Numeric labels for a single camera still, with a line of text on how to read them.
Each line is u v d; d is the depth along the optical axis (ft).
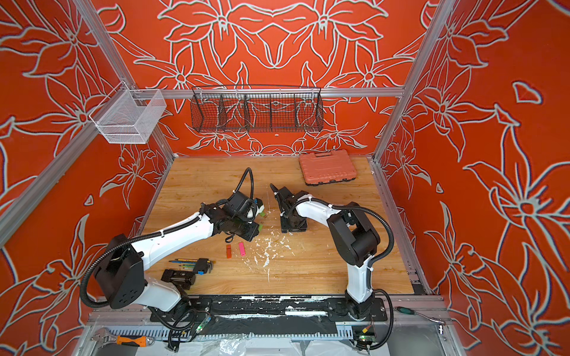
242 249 2.87
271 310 2.43
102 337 2.24
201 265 2.69
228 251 2.87
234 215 2.11
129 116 3.03
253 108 3.30
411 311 2.35
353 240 1.61
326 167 3.62
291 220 2.57
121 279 1.35
